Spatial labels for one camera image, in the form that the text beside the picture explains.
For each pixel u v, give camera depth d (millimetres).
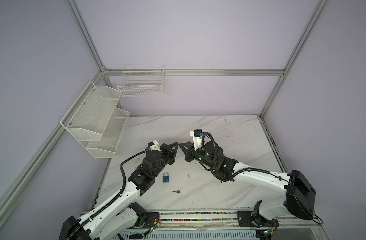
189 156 635
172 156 654
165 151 651
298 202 405
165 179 863
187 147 675
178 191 835
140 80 956
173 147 717
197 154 650
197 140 642
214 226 730
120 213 592
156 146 698
